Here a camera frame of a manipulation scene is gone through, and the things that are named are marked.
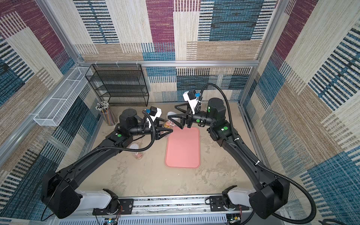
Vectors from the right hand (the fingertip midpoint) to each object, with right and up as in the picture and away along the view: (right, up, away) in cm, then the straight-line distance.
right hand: (175, 113), depth 64 cm
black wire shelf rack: (-44, +23, +45) cm, 67 cm away
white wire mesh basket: (-61, 0, +6) cm, 61 cm away
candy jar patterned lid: (-24, -25, +23) cm, 41 cm away
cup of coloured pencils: (-48, 0, +35) cm, 60 cm away
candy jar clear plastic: (-3, -5, +2) cm, 6 cm away
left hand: (-2, -6, +4) cm, 8 cm away
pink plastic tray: (+4, -22, +30) cm, 37 cm away
